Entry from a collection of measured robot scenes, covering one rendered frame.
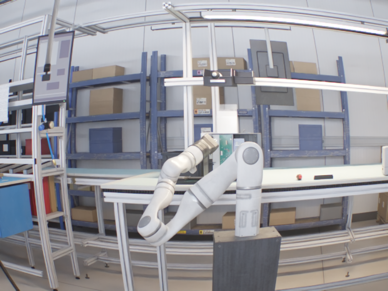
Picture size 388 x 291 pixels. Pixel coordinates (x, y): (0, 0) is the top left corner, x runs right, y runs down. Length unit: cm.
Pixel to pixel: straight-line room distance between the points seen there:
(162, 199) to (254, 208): 34
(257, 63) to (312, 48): 243
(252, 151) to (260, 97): 252
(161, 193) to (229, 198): 40
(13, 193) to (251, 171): 196
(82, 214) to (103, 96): 147
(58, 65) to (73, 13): 420
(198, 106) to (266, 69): 203
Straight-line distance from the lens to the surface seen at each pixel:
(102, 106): 659
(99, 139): 661
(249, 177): 194
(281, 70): 440
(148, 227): 194
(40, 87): 344
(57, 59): 342
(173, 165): 218
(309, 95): 618
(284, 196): 237
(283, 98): 444
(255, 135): 257
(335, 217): 629
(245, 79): 302
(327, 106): 666
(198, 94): 629
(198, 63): 631
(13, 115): 724
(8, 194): 341
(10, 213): 342
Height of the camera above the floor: 121
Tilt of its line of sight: 2 degrees down
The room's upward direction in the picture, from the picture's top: 1 degrees counter-clockwise
